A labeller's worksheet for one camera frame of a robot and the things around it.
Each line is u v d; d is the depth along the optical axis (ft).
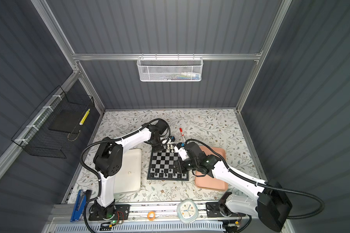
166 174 2.73
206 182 2.73
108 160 1.78
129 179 2.77
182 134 3.43
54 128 2.34
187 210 2.35
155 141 2.65
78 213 2.37
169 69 4.06
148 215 2.36
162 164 2.91
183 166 2.23
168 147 3.10
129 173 2.80
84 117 2.60
